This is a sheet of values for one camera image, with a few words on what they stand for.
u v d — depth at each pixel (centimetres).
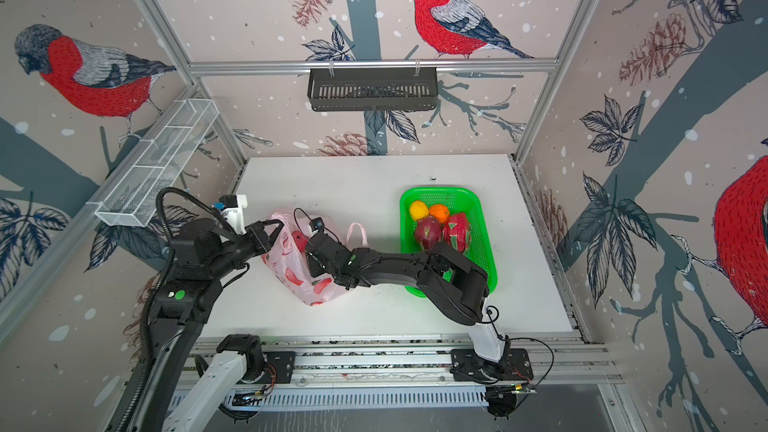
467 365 73
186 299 47
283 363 74
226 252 56
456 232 90
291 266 72
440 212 97
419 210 97
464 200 99
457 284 49
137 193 72
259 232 60
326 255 65
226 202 61
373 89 107
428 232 89
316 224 76
